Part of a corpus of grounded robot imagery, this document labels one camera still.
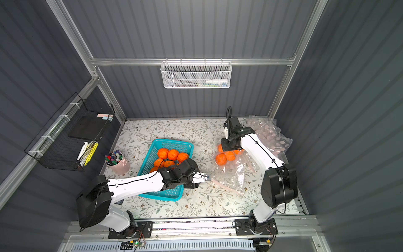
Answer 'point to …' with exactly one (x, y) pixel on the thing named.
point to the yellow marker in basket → (91, 154)
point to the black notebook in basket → (85, 127)
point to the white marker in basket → (83, 147)
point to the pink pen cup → (118, 163)
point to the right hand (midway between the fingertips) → (228, 145)
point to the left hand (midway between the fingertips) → (198, 174)
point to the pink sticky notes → (103, 115)
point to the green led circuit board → (130, 244)
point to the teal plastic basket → (174, 193)
